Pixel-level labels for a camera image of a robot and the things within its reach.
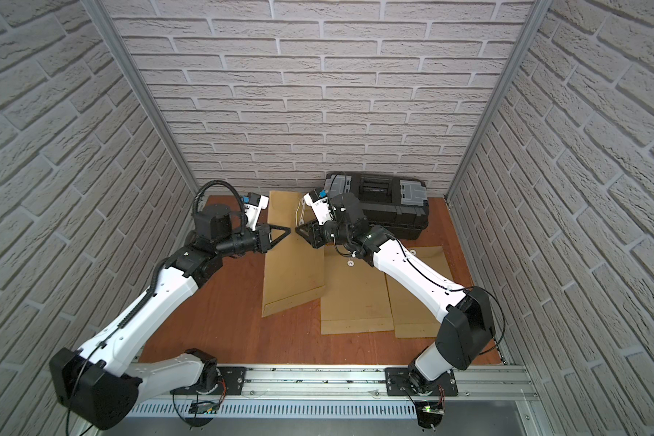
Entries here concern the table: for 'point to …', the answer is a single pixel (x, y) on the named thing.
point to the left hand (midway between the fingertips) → (294, 228)
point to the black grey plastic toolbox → (399, 205)
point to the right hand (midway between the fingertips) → (303, 228)
